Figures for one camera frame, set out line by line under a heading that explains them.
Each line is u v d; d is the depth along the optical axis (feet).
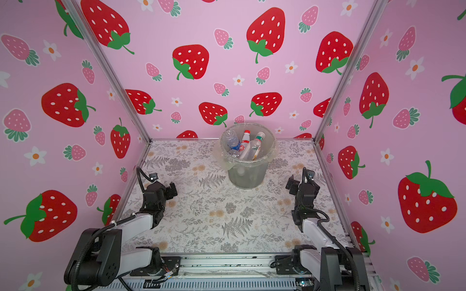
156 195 2.26
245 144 2.91
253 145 2.89
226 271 2.40
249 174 2.83
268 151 2.64
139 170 2.31
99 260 1.38
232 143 2.98
